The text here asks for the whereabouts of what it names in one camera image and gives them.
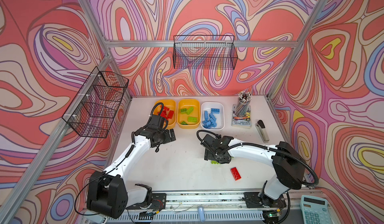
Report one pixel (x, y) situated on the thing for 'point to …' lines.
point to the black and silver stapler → (262, 131)
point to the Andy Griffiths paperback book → (245, 122)
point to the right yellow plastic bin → (182, 116)
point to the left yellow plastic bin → (171, 104)
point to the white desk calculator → (314, 210)
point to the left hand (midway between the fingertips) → (169, 136)
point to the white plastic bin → (220, 117)
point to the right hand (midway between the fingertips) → (215, 160)
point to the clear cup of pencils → (242, 108)
